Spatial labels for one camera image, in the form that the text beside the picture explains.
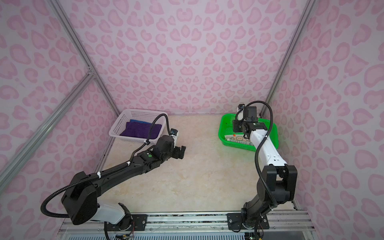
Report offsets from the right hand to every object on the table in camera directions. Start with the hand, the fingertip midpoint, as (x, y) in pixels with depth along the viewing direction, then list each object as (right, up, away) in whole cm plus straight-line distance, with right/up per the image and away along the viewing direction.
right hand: (237, 120), depth 86 cm
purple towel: (-64, -6, +23) cm, 68 cm away
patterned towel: (+6, -12, +18) cm, 22 cm away
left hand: (-31, -14, -3) cm, 34 cm away
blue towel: (-68, +1, +28) cm, 73 cm away
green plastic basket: (-2, -4, +26) cm, 27 cm away
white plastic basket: (-66, +6, +35) cm, 75 cm away
